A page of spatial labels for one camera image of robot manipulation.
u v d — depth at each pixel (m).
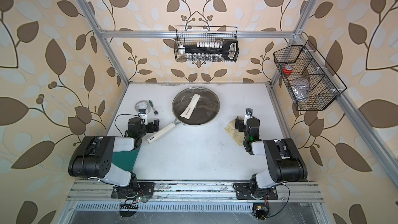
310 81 0.72
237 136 0.92
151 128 0.85
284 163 0.46
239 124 0.85
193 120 0.89
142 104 1.06
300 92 0.73
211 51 0.86
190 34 0.91
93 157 0.46
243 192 0.73
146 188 0.75
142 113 0.84
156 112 1.02
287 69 0.81
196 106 0.92
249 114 0.80
